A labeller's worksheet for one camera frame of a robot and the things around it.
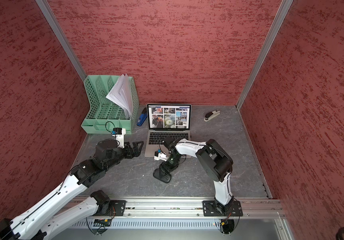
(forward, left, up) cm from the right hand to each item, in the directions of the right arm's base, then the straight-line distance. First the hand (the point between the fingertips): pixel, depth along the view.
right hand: (165, 176), depth 84 cm
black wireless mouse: (-2, +1, +4) cm, 4 cm away
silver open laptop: (+36, 0, +7) cm, 36 cm away
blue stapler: (+43, +18, +2) cm, 47 cm away
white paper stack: (+42, +27, +27) cm, 56 cm away
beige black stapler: (+44, -33, +2) cm, 55 cm away
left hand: (+9, +14, +20) cm, 26 cm away
